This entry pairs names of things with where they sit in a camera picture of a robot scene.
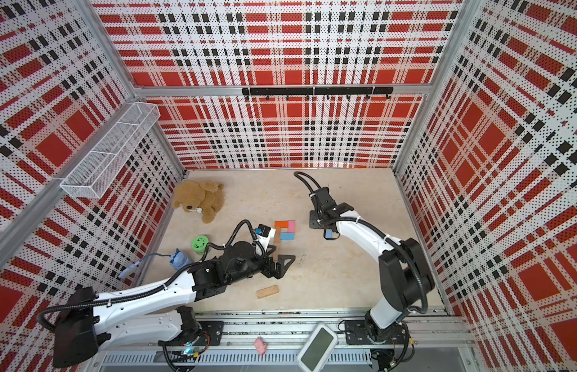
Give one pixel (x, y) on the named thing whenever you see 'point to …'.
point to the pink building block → (291, 226)
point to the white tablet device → (318, 348)
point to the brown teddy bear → (203, 196)
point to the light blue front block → (287, 235)
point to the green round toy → (199, 242)
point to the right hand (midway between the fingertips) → (322, 220)
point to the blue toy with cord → (177, 259)
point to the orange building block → (281, 224)
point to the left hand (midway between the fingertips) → (287, 253)
